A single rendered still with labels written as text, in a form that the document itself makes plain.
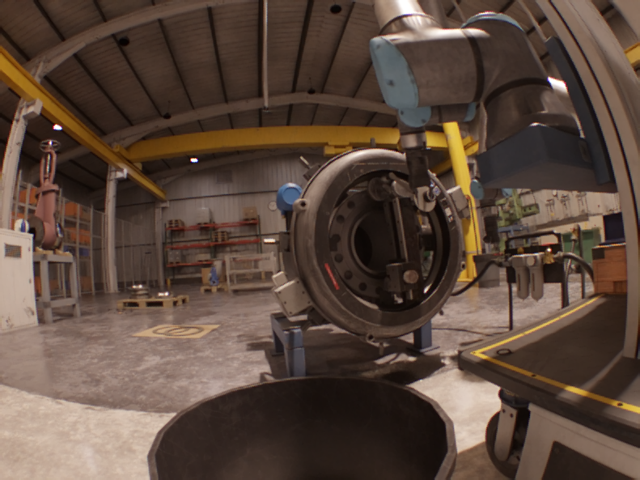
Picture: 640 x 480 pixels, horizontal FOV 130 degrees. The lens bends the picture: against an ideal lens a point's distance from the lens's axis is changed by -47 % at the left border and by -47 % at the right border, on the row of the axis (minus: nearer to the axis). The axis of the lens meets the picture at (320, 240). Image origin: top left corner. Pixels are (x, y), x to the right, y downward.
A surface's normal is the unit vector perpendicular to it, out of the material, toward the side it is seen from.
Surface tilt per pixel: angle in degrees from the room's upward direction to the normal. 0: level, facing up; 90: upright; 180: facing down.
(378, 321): 90
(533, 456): 90
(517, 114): 70
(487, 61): 122
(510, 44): 92
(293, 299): 90
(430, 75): 138
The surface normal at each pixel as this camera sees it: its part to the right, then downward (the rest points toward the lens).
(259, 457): 0.55, -0.18
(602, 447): -0.99, 0.08
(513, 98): -0.80, -0.31
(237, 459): 0.78, -0.18
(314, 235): 0.29, -0.11
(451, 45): -0.26, 0.04
